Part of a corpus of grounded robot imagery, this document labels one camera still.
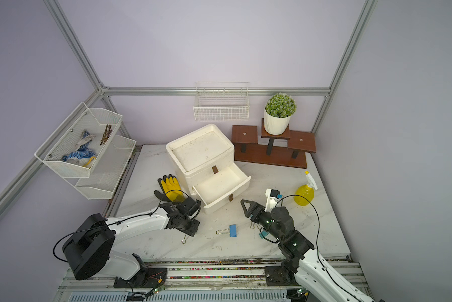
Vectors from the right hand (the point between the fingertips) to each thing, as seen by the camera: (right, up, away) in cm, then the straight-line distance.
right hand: (245, 205), depth 77 cm
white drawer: (-12, +5, +14) cm, 19 cm away
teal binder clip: (+9, -15, +8) cm, 19 cm away
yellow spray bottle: (+30, +4, +11) cm, 32 cm away
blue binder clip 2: (-5, -14, +9) cm, 18 cm away
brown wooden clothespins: (-61, +30, +5) cm, 68 cm away
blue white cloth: (-64, +21, -5) cm, 67 cm away
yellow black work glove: (-38, +4, +22) cm, 44 cm away
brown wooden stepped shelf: (+30, +26, +37) cm, 54 cm away
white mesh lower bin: (-69, +13, +16) cm, 72 cm away
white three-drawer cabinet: (-20, +22, +8) cm, 31 cm away
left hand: (-25, -13, +10) cm, 30 cm away
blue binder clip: (-28, -18, +7) cm, 33 cm away
